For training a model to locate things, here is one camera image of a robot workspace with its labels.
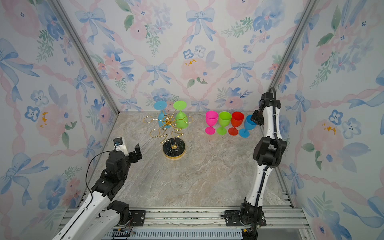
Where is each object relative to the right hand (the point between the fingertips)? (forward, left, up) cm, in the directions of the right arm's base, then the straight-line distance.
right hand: (257, 121), depth 95 cm
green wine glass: (+3, +20, -1) cm, 21 cm away
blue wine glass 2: (-2, +58, +15) cm, 60 cm away
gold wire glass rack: (-13, +54, -13) cm, 57 cm away
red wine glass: (+1, +13, +1) cm, 13 cm away
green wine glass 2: (-7, +47, +7) cm, 48 cm away
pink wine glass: (+3, +29, -1) cm, 29 cm away
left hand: (-23, +73, +6) cm, 77 cm away
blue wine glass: (-3, +6, 0) cm, 7 cm away
